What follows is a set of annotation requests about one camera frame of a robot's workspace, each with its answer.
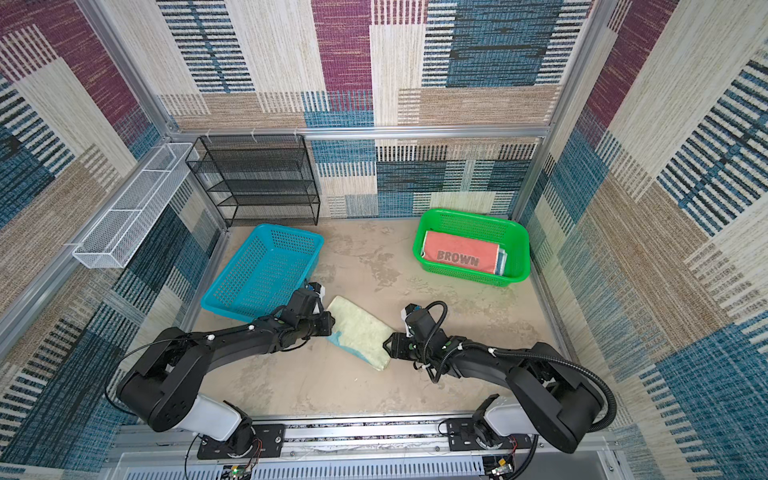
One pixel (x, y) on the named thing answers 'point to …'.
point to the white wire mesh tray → (115, 240)
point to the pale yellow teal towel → (359, 332)
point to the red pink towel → (469, 253)
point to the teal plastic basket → (264, 274)
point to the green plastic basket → (512, 236)
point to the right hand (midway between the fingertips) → (391, 351)
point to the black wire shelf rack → (258, 180)
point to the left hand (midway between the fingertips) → (335, 316)
